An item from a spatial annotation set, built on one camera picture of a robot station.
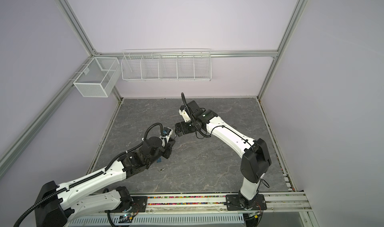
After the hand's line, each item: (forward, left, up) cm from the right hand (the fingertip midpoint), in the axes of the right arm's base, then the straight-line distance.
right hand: (182, 130), depth 81 cm
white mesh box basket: (+35, +57, +10) cm, 68 cm away
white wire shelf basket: (+43, +13, +13) cm, 47 cm away
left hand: (-7, +5, -1) cm, 9 cm away
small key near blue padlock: (-15, +12, -17) cm, 26 cm away
